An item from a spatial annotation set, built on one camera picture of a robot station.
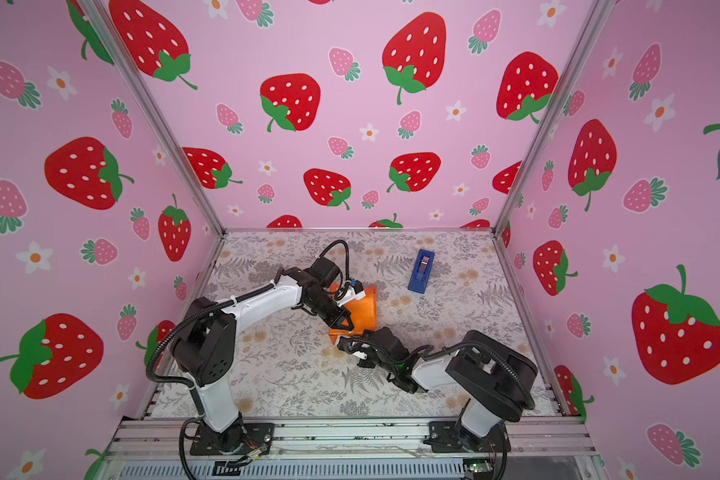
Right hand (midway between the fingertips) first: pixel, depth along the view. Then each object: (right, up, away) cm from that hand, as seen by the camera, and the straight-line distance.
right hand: (351, 334), depth 86 cm
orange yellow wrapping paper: (+3, +6, +2) cm, 7 cm away
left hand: (0, +3, -1) cm, 3 cm away
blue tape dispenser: (+23, +18, +15) cm, 33 cm away
